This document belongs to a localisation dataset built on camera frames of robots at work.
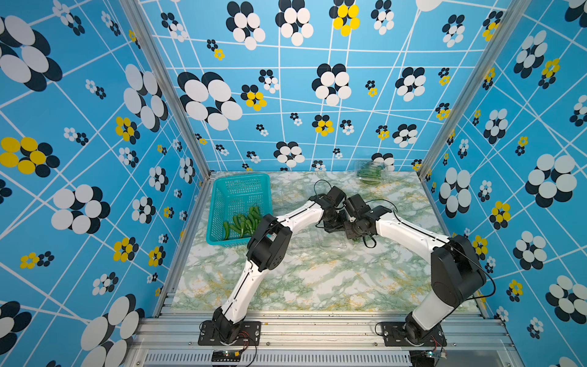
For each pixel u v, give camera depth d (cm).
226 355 72
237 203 108
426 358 69
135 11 68
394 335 72
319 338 73
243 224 94
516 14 68
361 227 65
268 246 58
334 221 84
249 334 73
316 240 94
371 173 112
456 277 45
